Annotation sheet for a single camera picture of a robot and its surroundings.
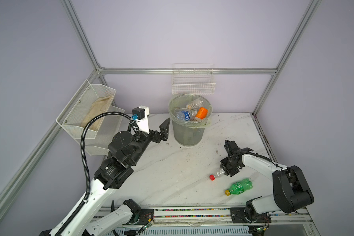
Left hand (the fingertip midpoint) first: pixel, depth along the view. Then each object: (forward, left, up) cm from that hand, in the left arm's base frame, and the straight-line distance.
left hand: (158, 117), depth 57 cm
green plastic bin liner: (+36, -10, -22) cm, 43 cm away
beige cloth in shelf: (+23, +38, -15) cm, 47 cm away
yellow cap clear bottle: (+28, -18, -17) cm, 37 cm away
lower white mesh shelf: (+7, +26, -14) cm, 31 cm away
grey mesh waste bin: (+15, -14, -32) cm, 38 cm away
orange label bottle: (+23, -22, -20) cm, 38 cm away
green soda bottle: (-14, -41, -39) cm, 59 cm away
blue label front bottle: (+18, -12, -17) cm, 28 cm away
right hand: (-2, -33, -43) cm, 54 cm away
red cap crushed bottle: (-8, -28, -41) cm, 50 cm away
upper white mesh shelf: (+29, +46, -16) cm, 56 cm away
